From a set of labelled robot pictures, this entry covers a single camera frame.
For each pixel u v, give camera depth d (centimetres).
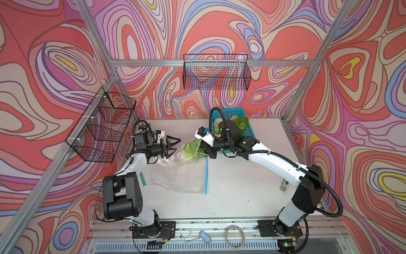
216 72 96
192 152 69
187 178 91
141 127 93
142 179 89
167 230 72
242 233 72
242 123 104
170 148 75
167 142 75
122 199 45
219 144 64
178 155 72
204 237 70
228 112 115
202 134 62
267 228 74
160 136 80
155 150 74
